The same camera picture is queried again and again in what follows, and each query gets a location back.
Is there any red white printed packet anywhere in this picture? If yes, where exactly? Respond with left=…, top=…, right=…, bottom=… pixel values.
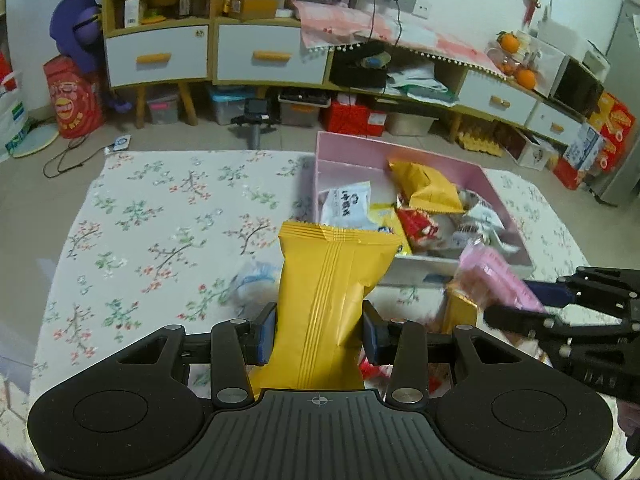
left=397, top=207, right=441, bottom=251

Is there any egg tray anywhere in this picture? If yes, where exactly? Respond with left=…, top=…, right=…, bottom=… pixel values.
left=457, top=127, right=503, bottom=155

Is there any round white base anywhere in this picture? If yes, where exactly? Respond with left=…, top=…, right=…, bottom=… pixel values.
left=10, top=122, right=58, bottom=159

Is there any low wooden cabinet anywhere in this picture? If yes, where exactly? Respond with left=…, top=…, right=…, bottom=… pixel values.
left=212, top=0, right=333, bottom=88

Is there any clear box pink label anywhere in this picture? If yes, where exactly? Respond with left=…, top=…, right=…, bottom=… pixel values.
left=147, top=92, right=181, bottom=126

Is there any long wooden stand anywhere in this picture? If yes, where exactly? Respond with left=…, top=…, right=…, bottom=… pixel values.
left=327, top=45, right=588, bottom=148

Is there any red gift box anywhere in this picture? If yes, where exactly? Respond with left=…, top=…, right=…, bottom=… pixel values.
left=322, top=97, right=388, bottom=137

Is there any small white snack packet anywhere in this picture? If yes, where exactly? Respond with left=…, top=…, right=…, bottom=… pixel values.
left=320, top=182, right=373, bottom=228

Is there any purple plush toy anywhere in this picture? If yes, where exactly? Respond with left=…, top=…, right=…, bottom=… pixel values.
left=49, top=0, right=133, bottom=113

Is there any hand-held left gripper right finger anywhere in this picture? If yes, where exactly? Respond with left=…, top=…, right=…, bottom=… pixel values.
left=362, top=300, right=527, bottom=410

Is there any blue white carton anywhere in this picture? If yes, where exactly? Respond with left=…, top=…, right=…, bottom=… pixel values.
left=565, top=121, right=606, bottom=171

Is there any black camera stand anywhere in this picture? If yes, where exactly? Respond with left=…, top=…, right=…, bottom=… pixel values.
left=231, top=97, right=278, bottom=150

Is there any pink snack packet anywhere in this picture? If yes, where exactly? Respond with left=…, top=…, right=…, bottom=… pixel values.
left=457, top=242, right=548, bottom=316

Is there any white drawer orange handle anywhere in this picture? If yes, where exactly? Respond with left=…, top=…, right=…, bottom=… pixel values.
left=457, top=69, right=538, bottom=126
left=105, top=25, right=210, bottom=88
left=216, top=24, right=328, bottom=85
left=525, top=102, right=586, bottom=147

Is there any large yellow snack packet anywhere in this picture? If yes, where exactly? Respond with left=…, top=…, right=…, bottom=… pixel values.
left=387, top=159, right=466, bottom=215

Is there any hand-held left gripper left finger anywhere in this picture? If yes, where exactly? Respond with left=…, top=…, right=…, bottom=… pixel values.
left=112, top=302, right=279, bottom=409

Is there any white plastic bag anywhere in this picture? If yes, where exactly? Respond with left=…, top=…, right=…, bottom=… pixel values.
left=0, top=72, right=30, bottom=153

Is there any pile of papers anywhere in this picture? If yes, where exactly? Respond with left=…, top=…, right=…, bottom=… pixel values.
left=387, top=62, right=458, bottom=106

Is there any red printed bag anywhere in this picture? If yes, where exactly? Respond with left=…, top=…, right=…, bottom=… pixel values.
left=42, top=55, right=106, bottom=140

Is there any small white box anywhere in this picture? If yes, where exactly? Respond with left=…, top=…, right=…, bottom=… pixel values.
left=124, top=0, right=146, bottom=28

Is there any glass bowl of small oranges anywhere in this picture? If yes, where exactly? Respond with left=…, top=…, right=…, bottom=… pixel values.
left=487, top=47, right=521, bottom=78

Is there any thin black cable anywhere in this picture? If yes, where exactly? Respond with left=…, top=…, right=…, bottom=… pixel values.
left=42, top=132, right=108, bottom=178

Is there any floral tablecloth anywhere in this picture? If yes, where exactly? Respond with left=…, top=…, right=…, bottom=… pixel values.
left=30, top=149, right=596, bottom=411

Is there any red yellow carton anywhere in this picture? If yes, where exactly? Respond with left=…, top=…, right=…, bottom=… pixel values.
left=587, top=91, right=637, bottom=171

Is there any yellow white snack packet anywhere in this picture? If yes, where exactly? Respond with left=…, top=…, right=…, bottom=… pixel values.
left=370, top=202, right=413, bottom=256

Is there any pink silver cardboard box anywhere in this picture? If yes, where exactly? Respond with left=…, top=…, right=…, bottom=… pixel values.
left=314, top=131, right=535, bottom=288

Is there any silver snack packet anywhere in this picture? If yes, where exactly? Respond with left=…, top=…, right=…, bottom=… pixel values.
left=450, top=227, right=521, bottom=256

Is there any tall wooden cabinet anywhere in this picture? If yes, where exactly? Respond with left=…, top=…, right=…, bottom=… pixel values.
left=102, top=0, right=216, bottom=128

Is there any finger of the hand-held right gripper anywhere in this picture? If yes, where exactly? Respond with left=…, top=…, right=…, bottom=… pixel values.
left=521, top=266, right=640, bottom=309
left=483, top=305, right=627, bottom=339

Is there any white bread packet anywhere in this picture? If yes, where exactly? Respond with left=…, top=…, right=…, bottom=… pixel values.
left=227, top=260, right=281, bottom=308

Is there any black bag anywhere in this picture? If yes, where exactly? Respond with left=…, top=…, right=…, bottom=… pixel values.
left=330, top=42, right=393, bottom=93

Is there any pink cloth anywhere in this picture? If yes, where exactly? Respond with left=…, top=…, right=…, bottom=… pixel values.
left=292, top=0, right=508, bottom=78

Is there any blue lid storage box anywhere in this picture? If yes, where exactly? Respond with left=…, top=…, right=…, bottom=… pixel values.
left=207, top=87, right=256, bottom=126

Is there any striped yellow snack packet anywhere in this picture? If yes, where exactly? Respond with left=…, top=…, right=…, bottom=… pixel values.
left=247, top=220, right=403, bottom=392

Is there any gold brown snack packet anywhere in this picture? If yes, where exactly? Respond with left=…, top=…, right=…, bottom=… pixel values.
left=440, top=285, right=488, bottom=333

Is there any microwave oven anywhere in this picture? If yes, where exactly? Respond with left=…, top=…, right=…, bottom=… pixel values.
left=547, top=55, right=608, bottom=118

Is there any small red box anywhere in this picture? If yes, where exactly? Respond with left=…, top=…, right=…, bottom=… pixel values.
left=552, top=157, right=591, bottom=191

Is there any grey lid storage box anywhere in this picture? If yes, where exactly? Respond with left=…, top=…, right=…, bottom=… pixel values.
left=277, top=89, right=332, bottom=128

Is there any black charger cable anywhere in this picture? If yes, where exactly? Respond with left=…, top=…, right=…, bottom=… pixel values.
left=366, top=0, right=381, bottom=43
left=385, top=0, right=403, bottom=50

